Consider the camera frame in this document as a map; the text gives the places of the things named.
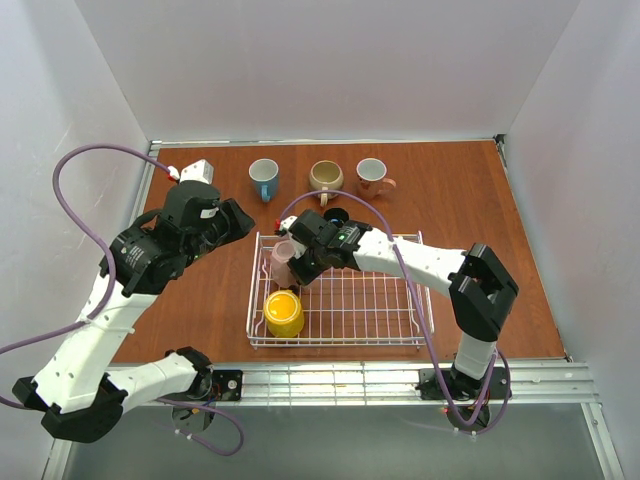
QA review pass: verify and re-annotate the pink faceted mug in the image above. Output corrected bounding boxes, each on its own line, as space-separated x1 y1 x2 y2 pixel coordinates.
270 240 299 289

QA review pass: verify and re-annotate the yellow mug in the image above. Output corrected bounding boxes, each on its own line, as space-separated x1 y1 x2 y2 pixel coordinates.
263 290 305 339

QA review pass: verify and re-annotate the small dark brown cup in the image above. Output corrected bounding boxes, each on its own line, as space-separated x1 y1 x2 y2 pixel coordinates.
323 207 350 224

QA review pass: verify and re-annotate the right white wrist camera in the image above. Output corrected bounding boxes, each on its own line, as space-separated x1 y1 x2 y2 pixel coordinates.
274 216 297 237

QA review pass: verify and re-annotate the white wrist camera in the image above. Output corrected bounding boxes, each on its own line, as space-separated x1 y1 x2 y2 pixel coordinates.
168 159 214 184
274 216 297 237

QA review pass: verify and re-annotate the white wire dish rack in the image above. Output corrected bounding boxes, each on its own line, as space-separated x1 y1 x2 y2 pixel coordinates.
246 233 435 349

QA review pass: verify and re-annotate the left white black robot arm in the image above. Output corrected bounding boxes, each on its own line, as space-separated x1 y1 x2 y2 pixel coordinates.
12 180 255 443

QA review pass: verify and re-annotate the beige round mug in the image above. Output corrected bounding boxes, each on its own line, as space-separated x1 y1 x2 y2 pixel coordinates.
309 160 344 208

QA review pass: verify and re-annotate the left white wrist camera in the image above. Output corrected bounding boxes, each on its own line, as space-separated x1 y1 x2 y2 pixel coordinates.
168 159 214 184

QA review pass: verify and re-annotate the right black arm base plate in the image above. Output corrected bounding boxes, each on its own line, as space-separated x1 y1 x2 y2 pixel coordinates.
415 366 511 401

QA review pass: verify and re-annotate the aluminium table frame rail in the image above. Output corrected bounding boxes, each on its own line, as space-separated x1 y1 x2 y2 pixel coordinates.
63 361 600 408

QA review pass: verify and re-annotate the blue mug white inside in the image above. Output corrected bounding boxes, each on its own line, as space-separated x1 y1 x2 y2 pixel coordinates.
248 158 279 203

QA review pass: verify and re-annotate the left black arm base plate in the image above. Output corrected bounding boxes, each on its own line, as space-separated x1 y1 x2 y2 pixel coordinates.
204 369 244 404

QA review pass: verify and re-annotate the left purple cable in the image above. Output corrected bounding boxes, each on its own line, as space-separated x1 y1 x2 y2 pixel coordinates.
0 143 246 457

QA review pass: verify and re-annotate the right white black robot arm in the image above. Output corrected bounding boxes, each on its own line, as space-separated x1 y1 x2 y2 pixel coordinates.
277 209 519 397

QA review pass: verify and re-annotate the white floral mug pink handle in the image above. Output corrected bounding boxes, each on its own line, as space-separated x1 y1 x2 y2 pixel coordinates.
356 158 396 200

